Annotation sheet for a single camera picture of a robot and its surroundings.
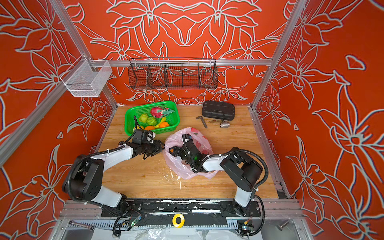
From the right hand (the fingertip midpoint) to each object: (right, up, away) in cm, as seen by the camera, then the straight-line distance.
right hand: (170, 150), depth 87 cm
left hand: (-4, +2, +3) cm, 5 cm away
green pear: (-16, +17, +17) cm, 29 cm away
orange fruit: (-6, +15, +13) cm, 21 cm away
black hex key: (+22, +16, +23) cm, 35 cm away
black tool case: (+33, +26, +24) cm, 48 cm away
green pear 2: (-21, +20, +16) cm, 33 cm away
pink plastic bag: (+7, -6, -13) cm, 16 cm away
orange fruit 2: (-17, +12, +14) cm, 25 cm away
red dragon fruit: (-11, +23, +17) cm, 31 cm away
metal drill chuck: (+36, +14, +17) cm, 43 cm away
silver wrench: (-35, -33, -18) cm, 51 cm away
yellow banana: (-9, +18, +20) cm, 28 cm away
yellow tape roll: (+7, -31, -18) cm, 37 cm away
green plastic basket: (-31, +20, +19) cm, 41 cm away
